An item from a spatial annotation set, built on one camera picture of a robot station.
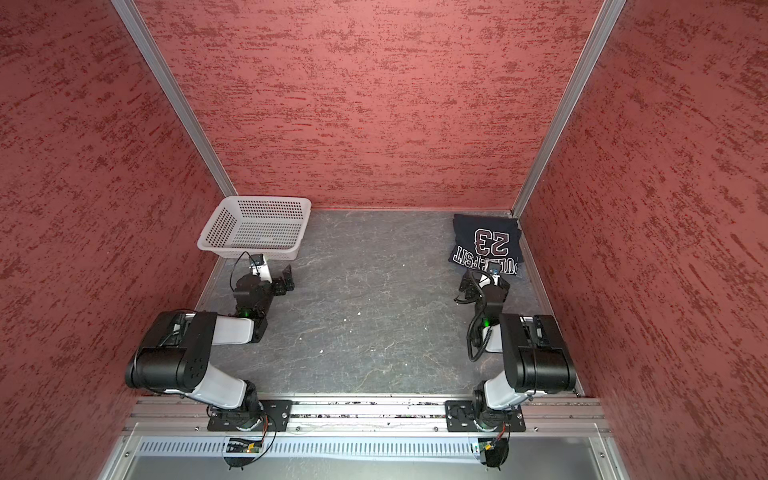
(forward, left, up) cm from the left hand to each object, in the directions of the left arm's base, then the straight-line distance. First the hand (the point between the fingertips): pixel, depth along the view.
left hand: (276, 271), depth 94 cm
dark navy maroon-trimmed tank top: (+14, -69, -1) cm, 70 cm away
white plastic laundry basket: (+20, +7, 0) cm, 21 cm away
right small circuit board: (-45, -61, -8) cm, 76 cm away
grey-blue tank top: (+6, -83, -7) cm, 84 cm away
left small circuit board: (-45, 0, -10) cm, 46 cm away
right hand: (-1, -65, +1) cm, 65 cm away
